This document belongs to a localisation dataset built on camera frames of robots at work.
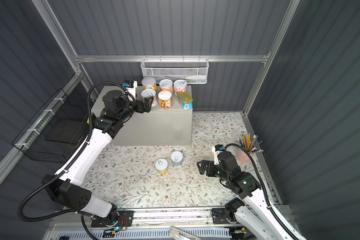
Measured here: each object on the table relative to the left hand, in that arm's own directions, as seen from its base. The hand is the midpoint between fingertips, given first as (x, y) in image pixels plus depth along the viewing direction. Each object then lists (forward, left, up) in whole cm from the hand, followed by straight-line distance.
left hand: (143, 95), depth 72 cm
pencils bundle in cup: (-13, -58, -30) cm, 67 cm away
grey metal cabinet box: (+9, -11, -35) cm, 38 cm away
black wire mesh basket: (-20, +45, -7) cm, 50 cm away
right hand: (-27, -29, -24) cm, 47 cm away
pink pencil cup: (-29, -44, -14) cm, 54 cm away
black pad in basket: (-9, +40, -13) cm, 43 cm away
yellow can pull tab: (-20, -6, -36) cm, 42 cm away
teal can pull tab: (-16, -15, -35) cm, 41 cm away
